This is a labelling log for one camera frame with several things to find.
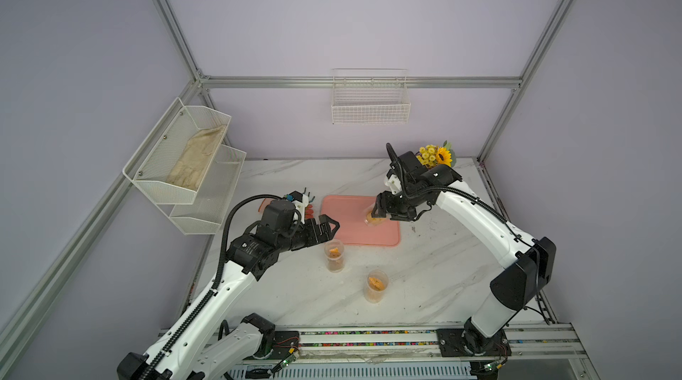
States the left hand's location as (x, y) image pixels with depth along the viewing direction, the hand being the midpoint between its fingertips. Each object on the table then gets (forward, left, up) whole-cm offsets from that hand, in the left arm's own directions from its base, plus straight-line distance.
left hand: (326, 233), depth 73 cm
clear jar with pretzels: (+1, -2, -16) cm, 16 cm away
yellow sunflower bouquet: (+28, -35, +3) cm, 45 cm away
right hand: (+6, -14, -1) cm, 15 cm away
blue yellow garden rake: (+29, +10, -20) cm, 37 cm away
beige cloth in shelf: (+19, +40, +8) cm, 45 cm away
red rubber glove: (+21, +10, -20) cm, 31 cm away
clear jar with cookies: (+7, -14, -5) cm, 16 cm away
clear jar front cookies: (-9, -15, -15) cm, 23 cm away
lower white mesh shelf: (+5, +35, +1) cm, 36 cm away
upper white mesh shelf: (+18, +46, +9) cm, 51 cm away
